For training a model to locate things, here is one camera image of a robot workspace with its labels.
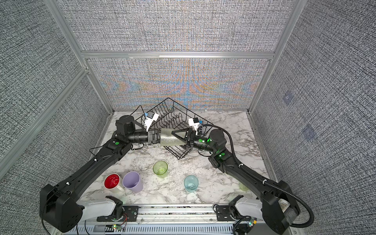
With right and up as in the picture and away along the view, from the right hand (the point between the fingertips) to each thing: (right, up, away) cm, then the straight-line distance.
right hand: (173, 137), depth 63 cm
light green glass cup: (+36, -29, +16) cm, 49 cm away
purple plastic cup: (-24, -25, +16) cm, 38 cm away
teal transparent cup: (+8, -28, +20) cm, 36 cm away
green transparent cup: (-10, -21, +25) cm, 34 cm away
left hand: (-2, 0, +4) cm, 4 cm away
